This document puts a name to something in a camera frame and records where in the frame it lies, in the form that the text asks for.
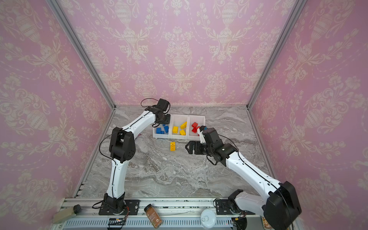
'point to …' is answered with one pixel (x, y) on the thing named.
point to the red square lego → (194, 130)
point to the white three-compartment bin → (177, 120)
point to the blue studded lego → (158, 130)
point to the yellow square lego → (182, 132)
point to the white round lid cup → (208, 218)
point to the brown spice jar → (156, 220)
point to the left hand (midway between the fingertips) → (166, 120)
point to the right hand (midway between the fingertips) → (193, 146)
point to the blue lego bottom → (164, 125)
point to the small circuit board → (116, 221)
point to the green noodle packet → (266, 224)
